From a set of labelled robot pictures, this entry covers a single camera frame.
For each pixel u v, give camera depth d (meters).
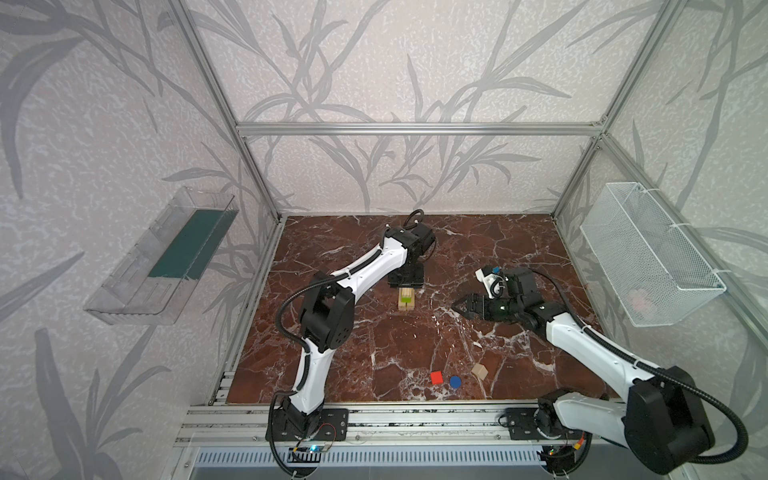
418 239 0.67
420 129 0.96
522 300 0.65
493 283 0.75
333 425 0.73
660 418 0.40
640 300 0.74
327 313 0.52
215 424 0.75
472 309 0.72
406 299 0.92
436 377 0.81
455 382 0.81
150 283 0.65
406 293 0.91
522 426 0.73
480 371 0.81
